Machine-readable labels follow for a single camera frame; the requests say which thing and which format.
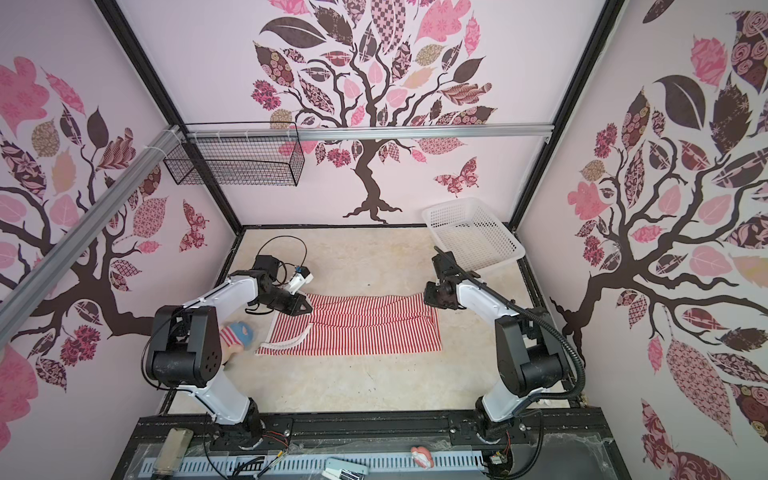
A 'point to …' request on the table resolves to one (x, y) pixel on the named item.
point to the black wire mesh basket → (245, 153)
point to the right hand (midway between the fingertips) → (432, 295)
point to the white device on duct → (345, 469)
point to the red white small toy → (422, 457)
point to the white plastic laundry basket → (472, 234)
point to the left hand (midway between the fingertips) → (307, 313)
